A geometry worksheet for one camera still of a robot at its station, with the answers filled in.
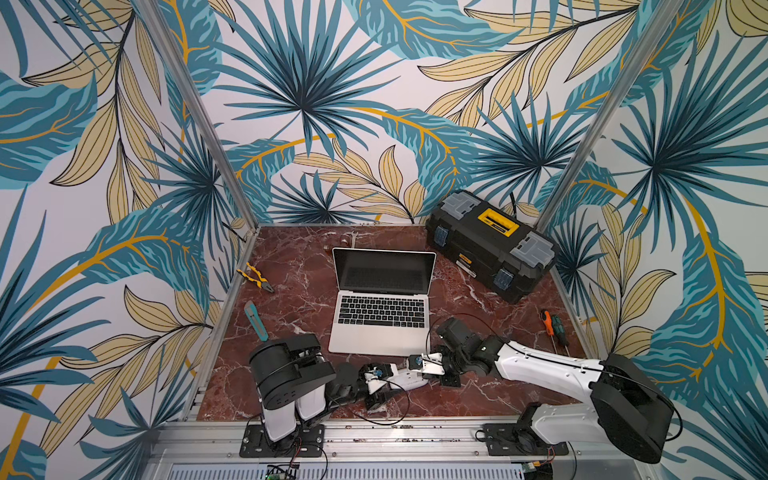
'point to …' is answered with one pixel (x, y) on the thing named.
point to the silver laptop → (382, 301)
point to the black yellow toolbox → (502, 249)
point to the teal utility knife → (255, 318)
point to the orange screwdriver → (549, 325)
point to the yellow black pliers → (256, 277)
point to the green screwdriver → (559, 329)
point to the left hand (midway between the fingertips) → (394, 381)
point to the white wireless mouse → (409, 380)
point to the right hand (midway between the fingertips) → (418, 381)
